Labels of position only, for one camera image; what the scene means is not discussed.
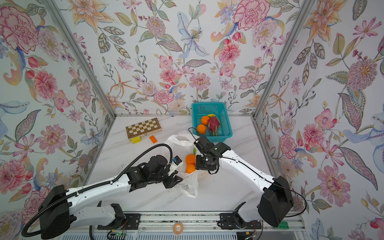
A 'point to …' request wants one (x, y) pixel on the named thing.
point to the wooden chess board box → (143, 128)
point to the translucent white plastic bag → (183, 143)
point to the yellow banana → (211, 115)
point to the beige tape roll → (174, 228)
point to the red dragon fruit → (213, 124)
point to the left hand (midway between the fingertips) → (181, 178)
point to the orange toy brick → (153, 139)
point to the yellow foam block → (136, 139)
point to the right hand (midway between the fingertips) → (198, 165)
